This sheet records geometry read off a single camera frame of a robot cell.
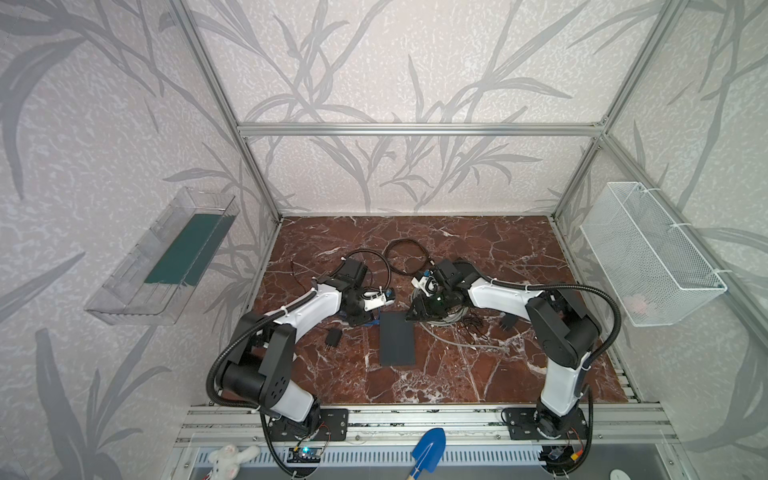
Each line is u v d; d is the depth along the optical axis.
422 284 0.86
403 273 1.04
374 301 0.79
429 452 0.70
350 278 0.72
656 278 0.61
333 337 0.89
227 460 0.66
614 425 0.76
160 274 0.66
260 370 0.44
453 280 0.75
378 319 0.92
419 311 0.81
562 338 0.49
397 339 0.87
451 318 0.92
